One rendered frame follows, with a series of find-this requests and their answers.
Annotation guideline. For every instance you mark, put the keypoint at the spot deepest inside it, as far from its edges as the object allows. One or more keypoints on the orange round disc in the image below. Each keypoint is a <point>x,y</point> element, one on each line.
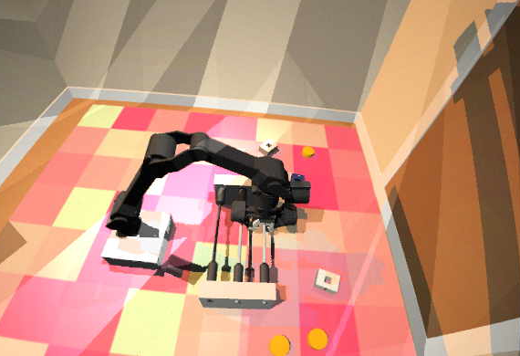
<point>308,151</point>
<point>317,339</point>
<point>279,345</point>

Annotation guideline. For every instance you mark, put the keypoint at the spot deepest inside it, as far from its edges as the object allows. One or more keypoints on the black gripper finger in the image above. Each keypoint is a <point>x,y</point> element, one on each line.
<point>246,223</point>
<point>278,223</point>

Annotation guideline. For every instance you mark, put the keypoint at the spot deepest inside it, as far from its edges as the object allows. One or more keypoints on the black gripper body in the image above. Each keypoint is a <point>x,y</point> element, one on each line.
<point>286,213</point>

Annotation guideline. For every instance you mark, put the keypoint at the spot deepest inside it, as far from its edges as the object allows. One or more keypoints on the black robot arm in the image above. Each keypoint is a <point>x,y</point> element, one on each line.
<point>268,175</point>

